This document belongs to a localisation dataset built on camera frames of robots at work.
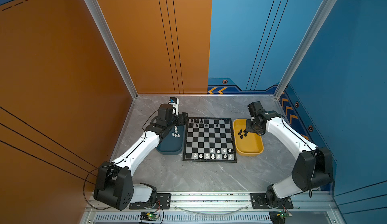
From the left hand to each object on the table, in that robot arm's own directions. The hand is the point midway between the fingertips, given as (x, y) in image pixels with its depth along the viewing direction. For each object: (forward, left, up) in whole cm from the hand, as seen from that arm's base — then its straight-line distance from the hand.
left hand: (184, 112), depth 84 cm
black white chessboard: (-7, -15, -19) cm, 25 cm away
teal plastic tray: (-9, +8, -21) cm, 24 cm away
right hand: (-5, -39, -8) cm, 40 cm away
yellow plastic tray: (-10, -41, -18) cm, 46 cm away
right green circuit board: (-46, -46, -20) cm, 68 cm away
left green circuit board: (-46, +13, -21) cm, 53 cm away
